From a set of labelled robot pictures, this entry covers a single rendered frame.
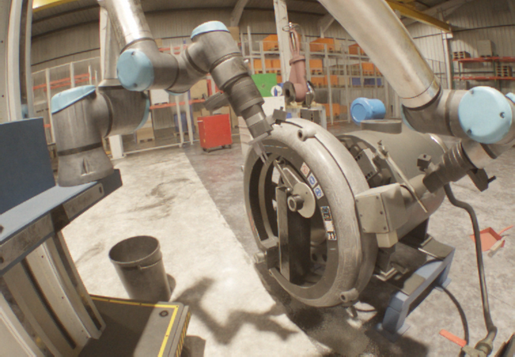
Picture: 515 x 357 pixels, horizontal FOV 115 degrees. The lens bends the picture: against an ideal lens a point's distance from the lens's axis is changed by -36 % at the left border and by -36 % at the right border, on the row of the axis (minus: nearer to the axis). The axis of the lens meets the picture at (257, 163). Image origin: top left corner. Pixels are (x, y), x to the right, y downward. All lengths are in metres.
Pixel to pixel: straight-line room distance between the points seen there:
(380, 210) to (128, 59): 0.66
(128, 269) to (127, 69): 1.07
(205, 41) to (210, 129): 5.58
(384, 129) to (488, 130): 0.81
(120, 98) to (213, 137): 5.43
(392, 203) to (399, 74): 0.32
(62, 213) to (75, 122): 0.25
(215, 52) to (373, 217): 0.54
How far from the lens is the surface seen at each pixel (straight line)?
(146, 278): 1.45
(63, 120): 0.77
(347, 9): 0.40
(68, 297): 1.00
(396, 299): 1.20
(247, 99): 0.56
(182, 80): 0.64
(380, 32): 0.42
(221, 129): 6.27
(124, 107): 0.85
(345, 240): 0.72
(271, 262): 1.03
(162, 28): 14.95
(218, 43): 0.60
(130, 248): 1.67
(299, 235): 0.96
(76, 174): 0.76
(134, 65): 0.56
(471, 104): 0.47
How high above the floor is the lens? 1.05
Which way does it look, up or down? 13 degrees down
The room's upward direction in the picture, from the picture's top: 6 degrees counter-clockwise
